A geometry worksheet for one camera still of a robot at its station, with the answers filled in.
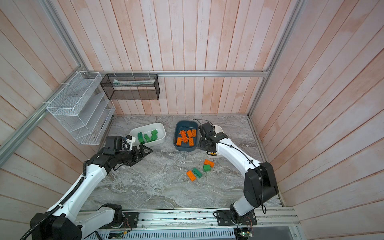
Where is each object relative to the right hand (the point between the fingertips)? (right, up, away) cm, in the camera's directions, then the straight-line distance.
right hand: (203, 145), depth 88 cm
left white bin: (-40, +9, +20) cm, 45 cm away
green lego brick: (-38, +3, +16) cm, 42 cm away
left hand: (-31, -5, -10) cm, 33 cm away
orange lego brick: (-6, +7, +20) cm, 22 cm away
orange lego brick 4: (-16, +1, +16) cm, 22 cm away
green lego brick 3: (-35, +4, +19) cm, 39 cm away
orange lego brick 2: (-8, +6, +19) cm, 21 cm away
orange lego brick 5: (+3, -12, +5) cm, 13 cm away
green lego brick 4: (+2, -14, +3) cm, 15 cm away
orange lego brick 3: (-7, 0, +16) cm, 17 cm away
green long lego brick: (-4, -17, -1) cm, 17 cm away
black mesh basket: (-50, +40, +16) cm, 66 cm away
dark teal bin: (-12, +12, +25) cm, 30 cm away
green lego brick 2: (-34, +7, +19) cm, 40 cm away
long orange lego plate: (-12, +3, +16) cm, 20 cm away
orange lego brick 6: (-8, -18, 0) cm, 20 cm away
